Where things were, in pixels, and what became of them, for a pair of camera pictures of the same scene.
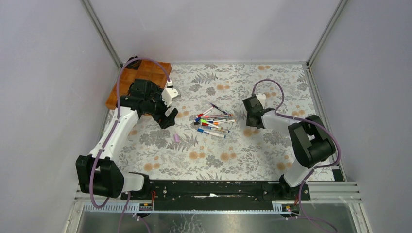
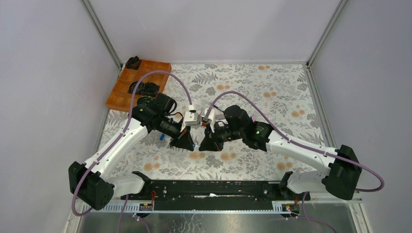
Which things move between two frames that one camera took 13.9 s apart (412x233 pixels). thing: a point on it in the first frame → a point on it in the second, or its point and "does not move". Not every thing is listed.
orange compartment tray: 148,70 does not move
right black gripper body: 248,121 → 225,133
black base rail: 218,195 does not move
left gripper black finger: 163,121 → 185,141
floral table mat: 209,139 does not move
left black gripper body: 156,106 → 169,128
